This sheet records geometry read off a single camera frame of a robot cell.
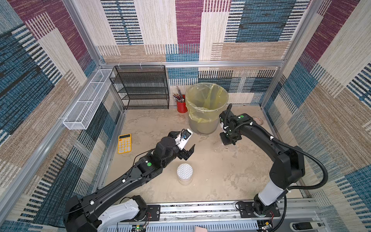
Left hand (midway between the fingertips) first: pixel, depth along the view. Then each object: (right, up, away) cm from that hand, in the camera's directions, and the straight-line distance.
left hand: (187, 137), depth 72 cm
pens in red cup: (-5, +23, +30) cm, 38 cm away
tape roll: (+55, +9, +39) cm, 68 cm away
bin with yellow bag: (+12, +22, +32) cm, 41 cm away
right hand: (+25, -5, +12) cm, 28 cm away
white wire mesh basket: (-52, +10, -2) cm, 53 cm away
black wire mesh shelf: (-33, +33, +36) cm, 59 cm away
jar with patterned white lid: (-1, -18, +2) cm, 18 cm away
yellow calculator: (-42, -7, +26) cm, 50 cm away
